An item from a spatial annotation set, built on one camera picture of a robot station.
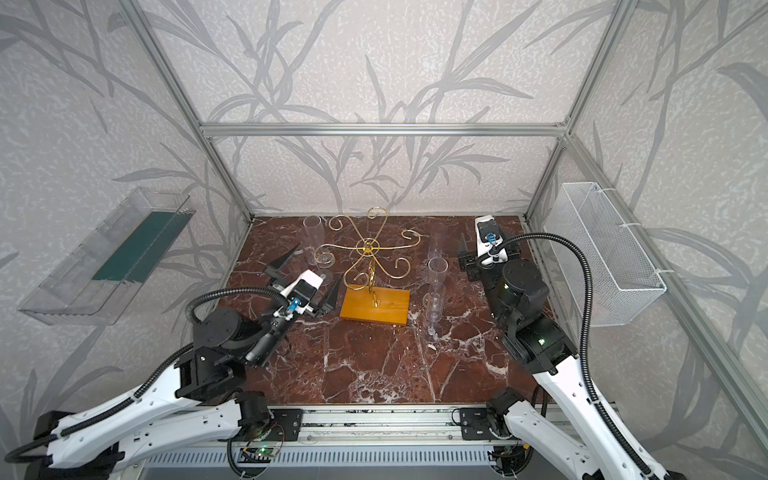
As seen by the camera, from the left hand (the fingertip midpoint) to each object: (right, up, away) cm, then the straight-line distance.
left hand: (320, 250), depth 56 cm
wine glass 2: (-11, -11, +47) cm, 50 cm away
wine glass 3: (+25, +5, +29) cm, 39 cm away
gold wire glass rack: (+8, 0, +15) cm, 17 cm away
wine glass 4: (+25, -6, +25) cm, 36 cm away
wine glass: (-13, +4, +38) cm, 40 cm away
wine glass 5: (+24, -15, +22) cm, 35 cm away
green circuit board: (-20, -51, +16) cm, 57 cm away
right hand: (+33, +6, +7) cm, 34 cm away
